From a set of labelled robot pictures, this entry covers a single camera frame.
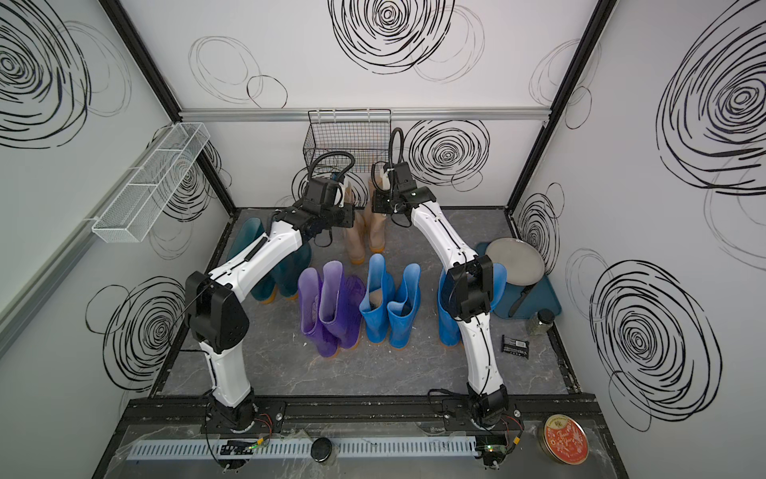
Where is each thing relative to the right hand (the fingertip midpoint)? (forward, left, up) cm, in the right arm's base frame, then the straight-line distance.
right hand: (374, 201), depth 91 cm
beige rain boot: (-9, +5, -6) cm, 12 cm away
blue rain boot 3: (-36, -20, -7) cm, 42 cm away
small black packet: (-36, -42, -23) cm, 59 cm away
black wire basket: (+20, +4, +11) cm, 23 cm away
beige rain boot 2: (-5, -1, -4) cm, 6 cm away
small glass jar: (-31, -48, -15) cm, 59 cm away
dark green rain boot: (-14, +33, +3) cm, 36 cm away
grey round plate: (-7, -51, -22) cm, 56 cm away
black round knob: (-62, +8, -12) cm, 64 cm away
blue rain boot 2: (-38, -9, +3) cm, 40 cm away
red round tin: (-58, -47, -20) cm, 77 cm away
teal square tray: (-19, -54, -24) cm, 63 cm away
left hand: (-5, +6, +1) cm, 8 cm away
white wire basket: (-18, +58, +12) cm, 62 cm away
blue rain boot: (-33, -2, -4) cm, 33 cm away
